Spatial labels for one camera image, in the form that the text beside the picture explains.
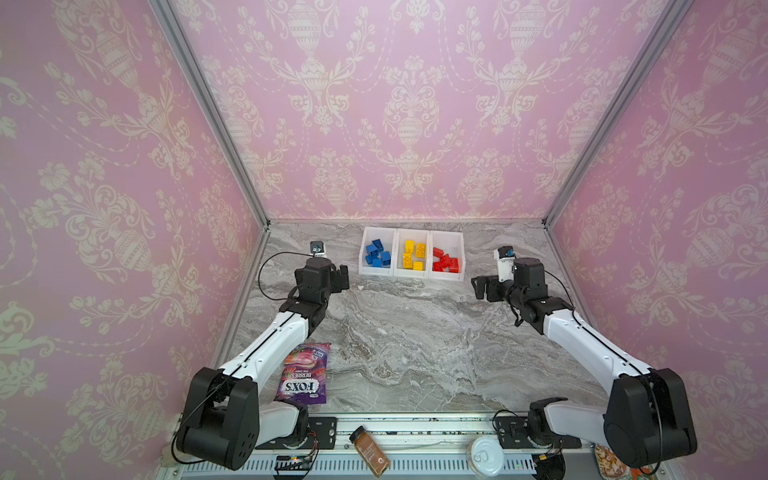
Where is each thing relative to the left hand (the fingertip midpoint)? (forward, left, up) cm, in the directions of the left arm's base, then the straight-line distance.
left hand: (329, 267), depth 87 cm
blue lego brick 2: (+22, -13, -14) cm, 29 cm away
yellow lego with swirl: (+20, -25, -13) cm, 34 cm away
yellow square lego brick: (+11, -27, -12) cm, 32 cm away
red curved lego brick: (+18, -35, -13) cm, 41 cm away
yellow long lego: (+18, -29, -13) cm, 37 cm away
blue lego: (+13, -13, -14) cm, 23 cm away
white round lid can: (-44, -40, -10) cm, 60 cm away
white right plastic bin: (+22, -41, -13) cm, 48 cm away
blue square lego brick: (+15, -16, -14) cm, 26 cm away
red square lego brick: (+13, -37, -14) cm, 41 cm away
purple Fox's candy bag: (-27, +5, -15) cm, 31 cm away
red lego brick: (+13, -40, -14) cm, 44 cm away
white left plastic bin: (+24, -16, -12) cm, 31 cm away
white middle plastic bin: (+23, -28, -11) cm, 38 cm away
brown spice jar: (-45, -16, -12) cm, 49 cm away
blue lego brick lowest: (+14, -10, -14) cm, 22 cm away
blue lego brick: (+19, -11, -13) cm, 26 cm away
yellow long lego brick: (+15, -24, -15) cm, 32 cm away
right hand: (-1, -47, -2) cm, 47 cm away
